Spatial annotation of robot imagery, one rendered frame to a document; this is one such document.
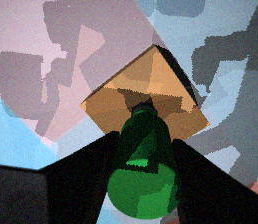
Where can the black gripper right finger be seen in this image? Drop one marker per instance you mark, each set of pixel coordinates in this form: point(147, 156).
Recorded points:
point(210, 195)

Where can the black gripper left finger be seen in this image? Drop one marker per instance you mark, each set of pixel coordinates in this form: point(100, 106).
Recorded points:
point(69, 191)

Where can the tan wooden block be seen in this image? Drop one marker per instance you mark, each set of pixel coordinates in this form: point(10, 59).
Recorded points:
point(149, 80)

